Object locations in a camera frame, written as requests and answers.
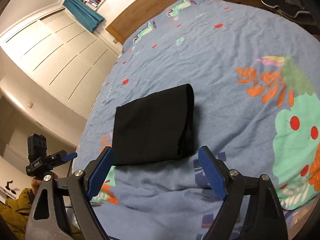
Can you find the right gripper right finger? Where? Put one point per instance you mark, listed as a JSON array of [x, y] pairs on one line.
[[264, 217]]

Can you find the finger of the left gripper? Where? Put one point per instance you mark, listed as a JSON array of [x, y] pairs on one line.
[[69, 157]]

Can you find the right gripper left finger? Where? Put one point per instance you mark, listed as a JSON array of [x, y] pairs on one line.
[[48, 218]]

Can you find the black pants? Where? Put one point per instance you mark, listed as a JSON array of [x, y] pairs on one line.
[[155, 128]]

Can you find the person's left hand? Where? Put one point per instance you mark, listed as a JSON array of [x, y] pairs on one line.
[[35, 184]]

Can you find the olive jacket sleeve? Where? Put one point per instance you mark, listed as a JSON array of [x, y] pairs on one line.
[[15, 213]]

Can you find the white wardrobe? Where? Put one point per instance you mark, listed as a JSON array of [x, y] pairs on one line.
[[52, 71]]

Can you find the wooden headboard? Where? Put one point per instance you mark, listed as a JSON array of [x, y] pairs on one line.
[[138, 13]]

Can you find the blue patterned bed sheet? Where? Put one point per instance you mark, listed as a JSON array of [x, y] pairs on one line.
[[255, 77]]

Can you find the teal curtain left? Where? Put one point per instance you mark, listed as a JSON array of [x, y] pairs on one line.
[[89, 18]]

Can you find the black office chair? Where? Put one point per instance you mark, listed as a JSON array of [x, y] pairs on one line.
[[293, 10]]

